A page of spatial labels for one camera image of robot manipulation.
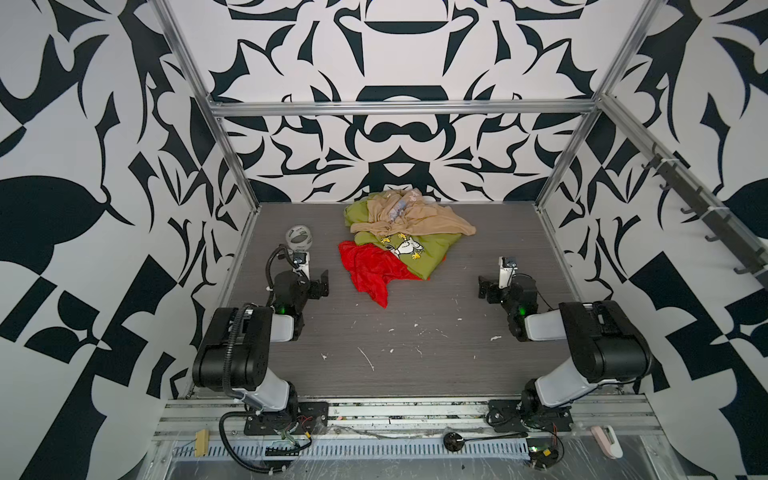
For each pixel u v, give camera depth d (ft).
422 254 3.25
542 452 2.34
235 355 1.40
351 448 2.23
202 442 2.30
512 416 2.38
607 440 2.30
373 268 3.26
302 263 2.66
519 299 2.45
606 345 1.54
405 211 3.66
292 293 2.33
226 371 1.38
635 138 2.52
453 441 2.29
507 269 2.72
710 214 1.93
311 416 2.40
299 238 3.53
